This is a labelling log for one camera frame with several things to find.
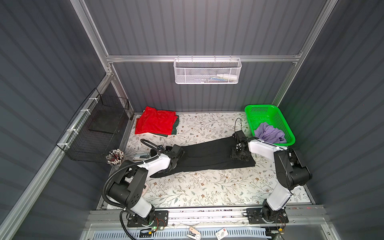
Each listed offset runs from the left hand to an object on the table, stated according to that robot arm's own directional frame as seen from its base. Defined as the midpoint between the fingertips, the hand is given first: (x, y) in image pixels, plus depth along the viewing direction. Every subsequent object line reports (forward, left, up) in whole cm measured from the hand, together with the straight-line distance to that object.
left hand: (163, 165), depth 91 cm
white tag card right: (-36, -30, -1) cm, 47 cm away
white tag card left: (-35, -17, +1) cm, 39 cm away
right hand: (+3, -48, -1) cm, 48 cm away
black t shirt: (+7, -30, -2) cm, 31 cm away
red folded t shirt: (+33, +8, +4) cm, 34 cm away
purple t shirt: (+15, -71, +6) cm, 73 cm away
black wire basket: (+8, +30, +27) cm, 41 cm away
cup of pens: (-1, +23, +14) cm, 27 cm away
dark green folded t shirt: (+26, -6, 0) cm, 27 cm away
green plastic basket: (+38, -72, +2) cm, 81 cm away
